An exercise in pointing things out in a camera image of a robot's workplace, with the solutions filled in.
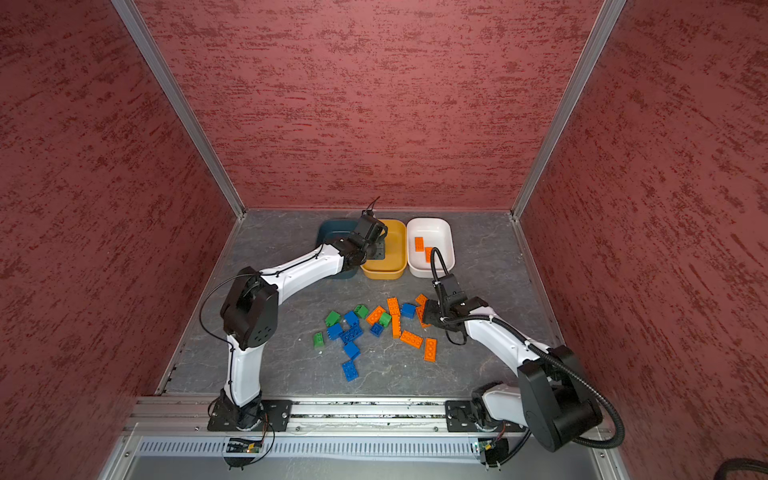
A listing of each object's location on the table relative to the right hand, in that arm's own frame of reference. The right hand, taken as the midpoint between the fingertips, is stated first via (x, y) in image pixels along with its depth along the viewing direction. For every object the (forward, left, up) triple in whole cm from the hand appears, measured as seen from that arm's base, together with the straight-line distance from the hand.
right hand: (428, 322), depth 88 cm
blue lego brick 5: (-1, +16, -3) cm, 16 cm away
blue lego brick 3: (-1, +28, -1) cm, 29 cm away
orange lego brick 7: (+4, +16, -3) cm, 17 cm away
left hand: (+22, +15, +9) cm, 28 cm away
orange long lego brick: (-2, +10, -1) cm, 10 cm away
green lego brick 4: (-4, +33, -1) cm, 33 cm away
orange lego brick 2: (+27, -3, -1) cm, 28 cm away
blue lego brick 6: (-6, +23, -3) cm, 24 cm away
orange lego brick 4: (+5, +10, -1) cm, 12 cm away
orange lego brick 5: (-4, +5, -3) cm, 7 cm away
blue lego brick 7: (-13, +23, -2) cm, 26 cm away
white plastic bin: (+35, -1, -1) cm, 35 cm away
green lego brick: (+5, +21, -1) cm, 21 cm away
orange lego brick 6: (-7, 0, -3) cm, 8 cm away
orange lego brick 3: (+8, +2, -2) cm, 9 cm away
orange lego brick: (+32, 0, -2) cm, 32 cm away
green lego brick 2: (+3, +29, -1) cm, 30 cm away
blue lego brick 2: (+3, +23, -2) cm, 24 cm away
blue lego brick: (+6, +6, -3) cm, 9 cm away
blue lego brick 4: (-2, +23, -2) cm, 24 cm away
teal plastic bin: (+38, +34, +1) cm, 51 cm away
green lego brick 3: (+2, +13, -2) cm, 14 cm away
